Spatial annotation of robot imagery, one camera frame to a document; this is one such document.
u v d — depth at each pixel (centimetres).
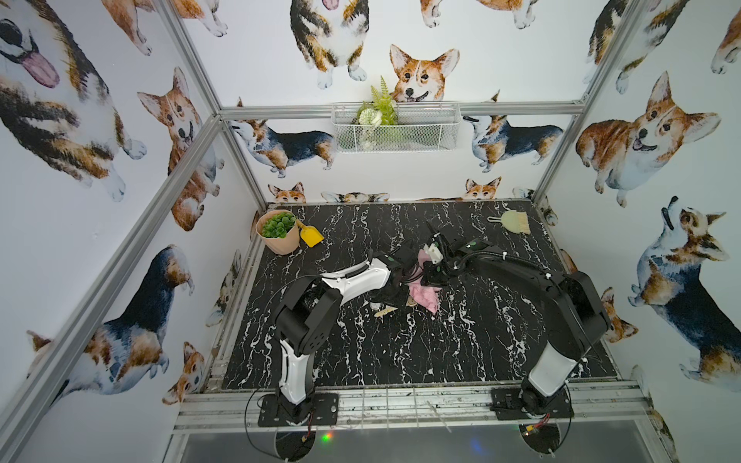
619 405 75
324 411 74
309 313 50
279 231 95
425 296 84
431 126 93
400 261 75
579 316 47
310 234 111
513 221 114
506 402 73
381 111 82
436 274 78
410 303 92
